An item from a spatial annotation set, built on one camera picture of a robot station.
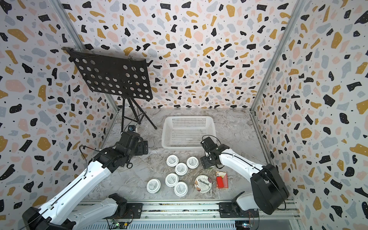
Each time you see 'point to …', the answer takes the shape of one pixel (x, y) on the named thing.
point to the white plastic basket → (187, 132)
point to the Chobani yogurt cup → (203, 183)
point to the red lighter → (220, 183)
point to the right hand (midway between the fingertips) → (209, 161)
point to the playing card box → (224, 175)
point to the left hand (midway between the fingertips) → (140, 143)
